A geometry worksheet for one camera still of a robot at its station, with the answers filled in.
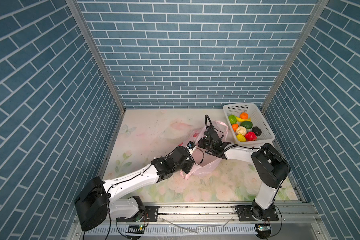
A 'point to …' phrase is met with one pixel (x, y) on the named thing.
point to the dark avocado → (257, 131)
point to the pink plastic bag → (204, 161)
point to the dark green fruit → (247, 124)
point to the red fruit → (250, 136)
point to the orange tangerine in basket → (244, 115)
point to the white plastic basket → (266, 135)
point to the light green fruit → (232, 119)
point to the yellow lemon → (241, 137)
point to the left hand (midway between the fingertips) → (192, 160)
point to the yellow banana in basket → (240, 120)
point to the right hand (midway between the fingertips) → (197, 139)
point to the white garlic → (241, 130)
